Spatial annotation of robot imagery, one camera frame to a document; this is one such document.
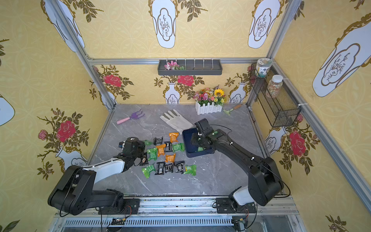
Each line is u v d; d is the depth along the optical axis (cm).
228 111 117
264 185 42
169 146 95
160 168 86
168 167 86
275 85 72
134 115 117
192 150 92
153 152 92
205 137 63
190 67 91
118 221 73
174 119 111
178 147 95
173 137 100
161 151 93
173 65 88
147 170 86
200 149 92
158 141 98
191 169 86
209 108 113
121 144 83
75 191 43
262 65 85
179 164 88
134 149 72
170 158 90
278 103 83
